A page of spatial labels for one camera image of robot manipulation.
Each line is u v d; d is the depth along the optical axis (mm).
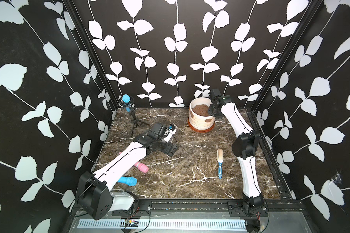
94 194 390
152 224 701
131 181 794
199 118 954
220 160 904
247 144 634
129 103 954
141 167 842
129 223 706
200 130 1041
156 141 603
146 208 733
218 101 716
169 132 696
